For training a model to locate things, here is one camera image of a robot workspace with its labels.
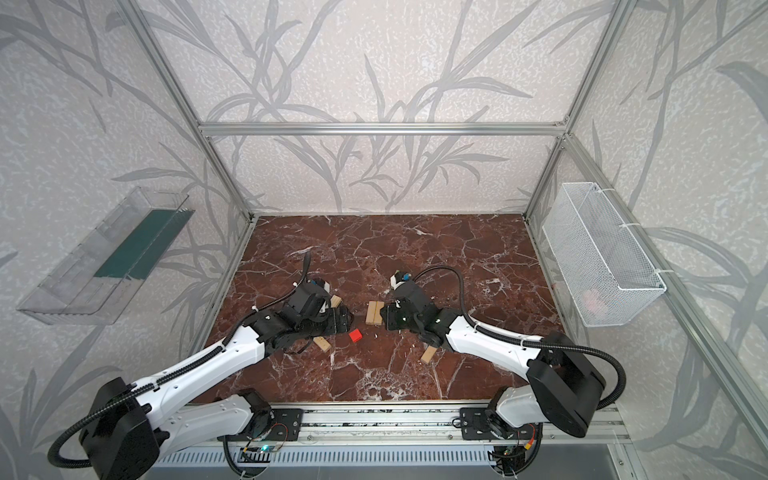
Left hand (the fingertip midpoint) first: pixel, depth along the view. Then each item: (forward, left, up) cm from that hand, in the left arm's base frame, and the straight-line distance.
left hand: (347, 312), depth 82 cm
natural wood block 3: (-8, -23, -10) cm, 26 cm away
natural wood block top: (+4, -6, -11) cm, 13 cm away
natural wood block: (+3, -8, -10) cm, 13 cm away
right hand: (+3, -10, 0) cm, 10 cm away
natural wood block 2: (-6, +8, -9) cm, 13 cm away
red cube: (-3, -1, -11) cm, 11 cm away
